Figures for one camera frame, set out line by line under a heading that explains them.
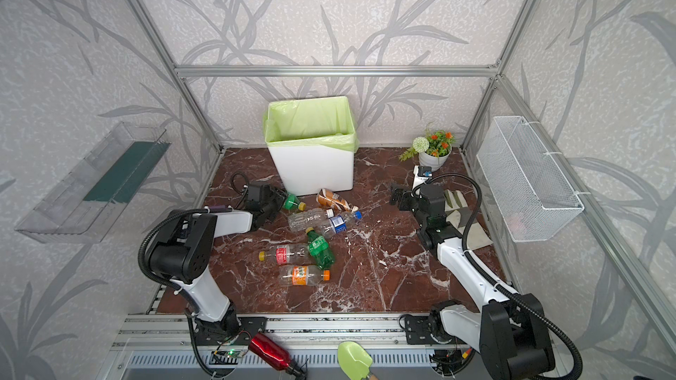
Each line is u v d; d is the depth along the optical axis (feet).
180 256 1.58
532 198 1.99
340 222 2.98
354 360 2.28
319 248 2.84
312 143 2.66
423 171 2.32
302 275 2.58
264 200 2.63
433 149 3.34
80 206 2.09
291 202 3.19
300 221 3.02
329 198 3.16
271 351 2.22
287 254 2.79
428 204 2.00
